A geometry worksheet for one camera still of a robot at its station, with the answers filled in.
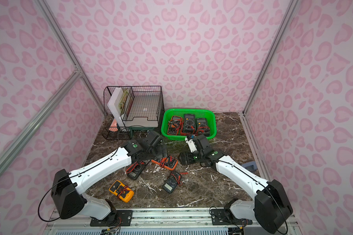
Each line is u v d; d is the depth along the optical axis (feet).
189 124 3.31
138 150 1.78
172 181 2.68
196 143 2.10
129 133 3.31
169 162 2.90
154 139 1.97
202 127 3.31
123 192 2.56
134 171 2.84
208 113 3.52
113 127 3.39
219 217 2.36
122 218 2.40
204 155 2.03
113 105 2.96
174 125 3.47
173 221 2.38
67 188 1.34
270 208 1.30
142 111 3.50
